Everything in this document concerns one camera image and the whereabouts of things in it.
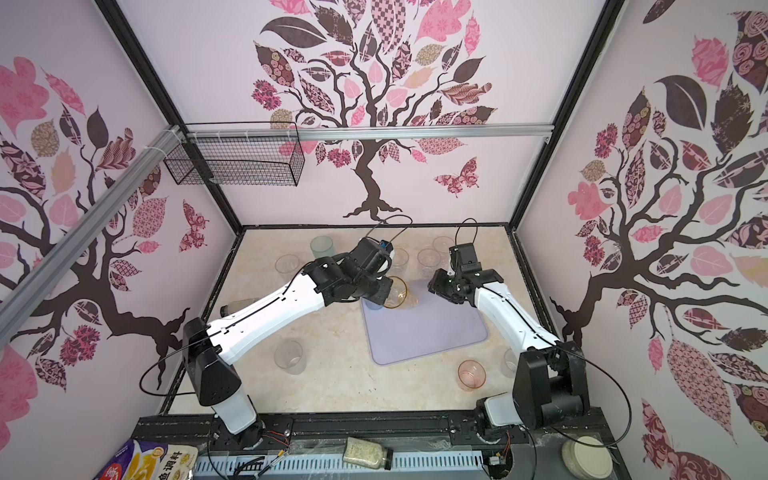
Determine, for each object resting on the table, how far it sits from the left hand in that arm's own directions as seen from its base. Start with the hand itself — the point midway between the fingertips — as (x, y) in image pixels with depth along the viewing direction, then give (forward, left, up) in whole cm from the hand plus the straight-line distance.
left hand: (383, 291), depth 77 cm
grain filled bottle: (-35, +3, -16) cm, 38 cm away
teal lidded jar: (+7, +51, -21) cm, 55 cm away
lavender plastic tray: (+1, -13, -22) cm, 26 cm away
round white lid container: (-36, -46, -12) cm, 60 cm away
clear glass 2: (+25, -16, -18) cm, 35 cm away
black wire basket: (+44, +48, +13) cm, 67 cm away
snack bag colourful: (-35, +55, -19) cm, 68 cm away
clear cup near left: (-11, +27, -17) cm, 34 cm away
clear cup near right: (-15, -34, -14) cm, 40 cm away
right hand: (+7, -15, -6) cm, 18 cm away
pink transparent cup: (-16, -25, -19) cm, 35 cm away
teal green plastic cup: (+25, +22, -10) cm, 34 cm away
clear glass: (+30, -21, -16) cm, 40 cm away
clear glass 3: (+22, +36, -18) cm, 46 cm away
